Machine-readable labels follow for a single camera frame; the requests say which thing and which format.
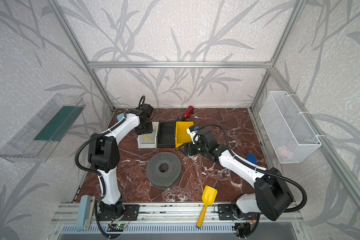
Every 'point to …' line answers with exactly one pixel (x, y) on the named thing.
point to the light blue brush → (120, 116)
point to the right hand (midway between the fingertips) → (184, 141)
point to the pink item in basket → (283, 150)
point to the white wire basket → (292, 138)
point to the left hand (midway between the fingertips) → (149, 127)
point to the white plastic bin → (142, 143)
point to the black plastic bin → (165, 135)
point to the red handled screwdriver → (189, 109)
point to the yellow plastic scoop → (209, 196)
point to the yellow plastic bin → (182, 137)
